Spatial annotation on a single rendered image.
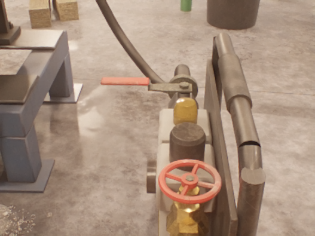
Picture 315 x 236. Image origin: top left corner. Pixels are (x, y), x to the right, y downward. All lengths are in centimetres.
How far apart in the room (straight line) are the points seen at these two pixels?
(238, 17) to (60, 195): 139
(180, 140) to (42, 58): 92
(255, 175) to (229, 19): 186
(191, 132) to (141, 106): 103
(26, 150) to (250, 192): 85
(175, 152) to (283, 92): 121
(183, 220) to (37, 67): 93
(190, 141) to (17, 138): 72
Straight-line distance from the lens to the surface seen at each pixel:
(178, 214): 51
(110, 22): 132
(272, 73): 187
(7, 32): 155
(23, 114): 115
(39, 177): 129
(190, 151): 55
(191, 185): 49
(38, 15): 234
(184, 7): 251
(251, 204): 45
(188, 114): 64
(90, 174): 128
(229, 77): 56
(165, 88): 73
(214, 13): 229
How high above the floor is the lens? 83
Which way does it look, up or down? 33 degrees down
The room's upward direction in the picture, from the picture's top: straight up
